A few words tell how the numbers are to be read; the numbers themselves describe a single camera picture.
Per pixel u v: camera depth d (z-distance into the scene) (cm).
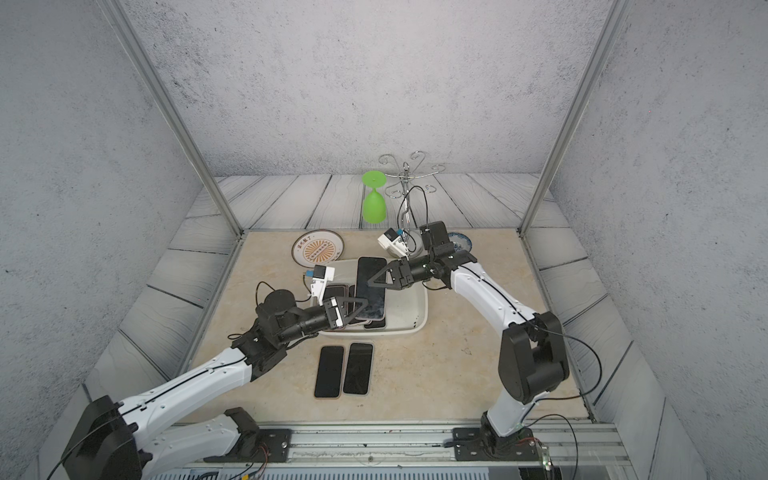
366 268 70
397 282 68
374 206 98
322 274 67
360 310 68
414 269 68
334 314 63
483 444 72
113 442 39
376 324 94
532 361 45
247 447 66
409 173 93
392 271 69
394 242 71
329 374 85
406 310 96
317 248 115
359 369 85
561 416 71
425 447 74
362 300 69
